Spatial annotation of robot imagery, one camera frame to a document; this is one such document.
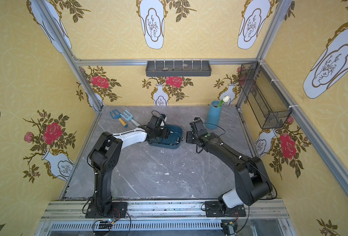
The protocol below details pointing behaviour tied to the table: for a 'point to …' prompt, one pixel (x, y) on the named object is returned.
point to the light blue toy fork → (130, 118)
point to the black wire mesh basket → (270, 111)
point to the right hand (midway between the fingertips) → (187, 136)
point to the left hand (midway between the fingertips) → (165, 131)
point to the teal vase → (213, 118)
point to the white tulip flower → (225, 99)
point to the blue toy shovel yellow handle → (115, 114)
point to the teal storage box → (174, 139)
